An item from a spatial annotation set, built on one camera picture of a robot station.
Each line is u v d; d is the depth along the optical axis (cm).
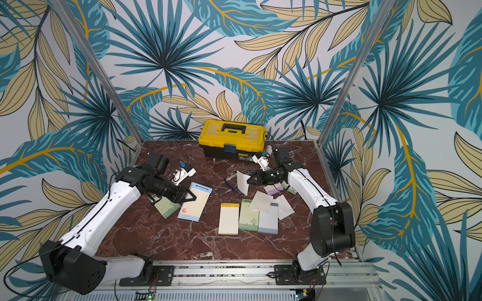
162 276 73
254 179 80
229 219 88
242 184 84
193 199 71
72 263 37
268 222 88
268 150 110
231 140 95
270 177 72
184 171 67
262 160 78
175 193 64
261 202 93
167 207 90
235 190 97
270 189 97
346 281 75
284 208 92
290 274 73
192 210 71
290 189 98
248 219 89
